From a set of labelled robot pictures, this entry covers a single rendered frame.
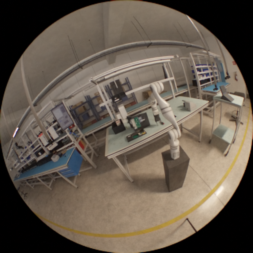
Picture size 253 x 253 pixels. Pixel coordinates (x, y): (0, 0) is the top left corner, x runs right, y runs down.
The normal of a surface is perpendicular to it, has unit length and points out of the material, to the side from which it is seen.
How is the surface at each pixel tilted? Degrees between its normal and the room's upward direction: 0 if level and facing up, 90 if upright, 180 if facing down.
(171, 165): 0
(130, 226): 0
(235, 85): 90
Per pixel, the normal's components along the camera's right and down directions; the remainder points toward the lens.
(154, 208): -0.38, -0.84
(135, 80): 0.18, 0.36
